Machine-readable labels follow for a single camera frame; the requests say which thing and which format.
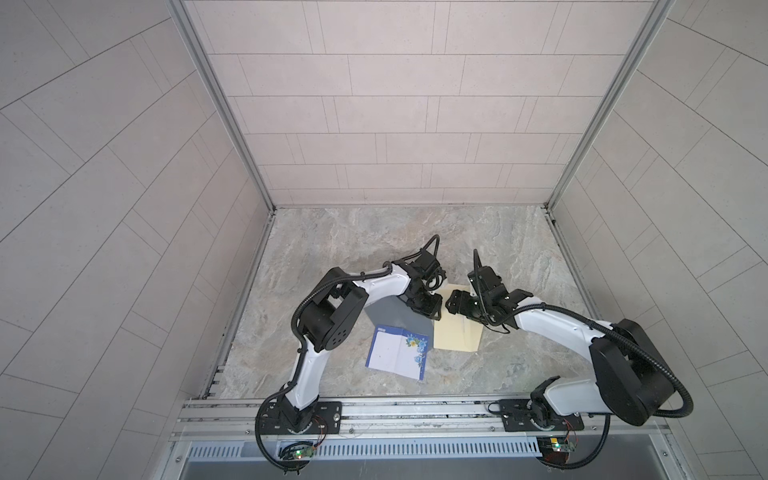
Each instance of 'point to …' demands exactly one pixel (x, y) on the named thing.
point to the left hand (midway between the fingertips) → (445, 312)
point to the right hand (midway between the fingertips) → (451, 309)
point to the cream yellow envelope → (454, 331)
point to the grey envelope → (395, 312)
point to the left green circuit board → (297, 451)
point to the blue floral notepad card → (399, 351)
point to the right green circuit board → (555, 449)
